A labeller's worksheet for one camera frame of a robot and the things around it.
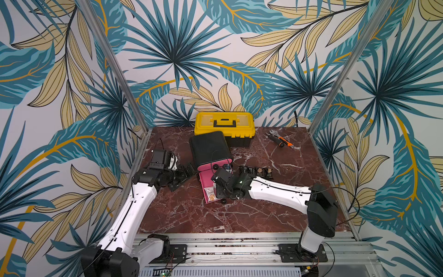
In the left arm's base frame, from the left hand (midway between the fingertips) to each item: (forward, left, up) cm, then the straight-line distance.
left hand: (191, 178), depth 76 cm
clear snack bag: (-1, -8, -13) cm, 15 cm away
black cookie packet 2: (+14, -35, -17) cm, 41 cm away
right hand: (-1, -12, -9) cm, 15 cm away
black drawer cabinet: (+20, -6, -3) cm, 21 cm away
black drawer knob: (-4, -15, -14) cm, 21 cm away
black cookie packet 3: (+13, -39, -17) cm, 45 cm away
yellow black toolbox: (+34, -23, -1) cm, 41 cm away
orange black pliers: (+43, -49, -18) cm, 68 cm away
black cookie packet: (+15, -26, -16) cm, 34 cm away
